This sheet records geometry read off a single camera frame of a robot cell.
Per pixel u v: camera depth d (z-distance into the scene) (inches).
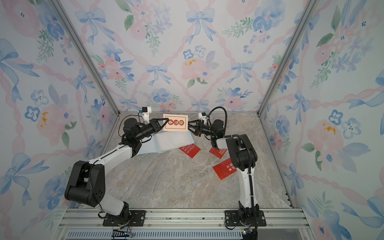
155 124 29.4
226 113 32.9
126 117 29.5
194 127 33.6
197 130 33.9
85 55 33.8
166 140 40.8
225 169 35.6
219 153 38.5
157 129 29.7
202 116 36.1
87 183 17.6
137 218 29.1
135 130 26.5
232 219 28.8
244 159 22.6
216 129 31.6
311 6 27.0
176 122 32.2
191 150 39.3
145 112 29.5
